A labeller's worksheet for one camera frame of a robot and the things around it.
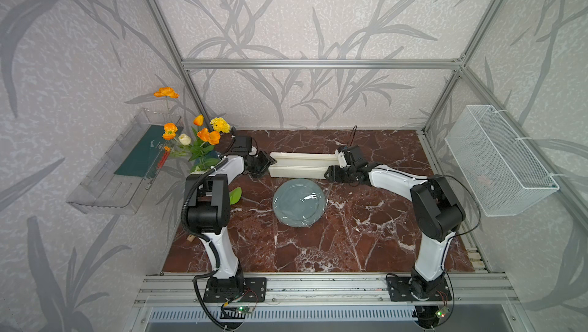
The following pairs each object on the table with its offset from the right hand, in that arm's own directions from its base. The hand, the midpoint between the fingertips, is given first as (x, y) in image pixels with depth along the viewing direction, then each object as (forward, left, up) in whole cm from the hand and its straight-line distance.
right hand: (330, 173), depth 96 cm
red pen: (-12, +54, +26) cm, 61 cm away
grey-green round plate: (-12, +13, -2) cm, 18 cm away
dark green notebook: (-13, +58, +28) cm, 66 cm away
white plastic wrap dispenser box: (+2, +12, +3) cm, 13 cm away
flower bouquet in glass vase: (-3, +46, +22) cm, 51 cm away
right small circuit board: (-48, -31, -4) cm, 58 cm away
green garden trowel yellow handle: (-8, +40, -4) cm, 41 cm away
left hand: (+4, +24, +2) cm, 24 cm away
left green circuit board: (-47, +30, -5) cm, 56 cm away
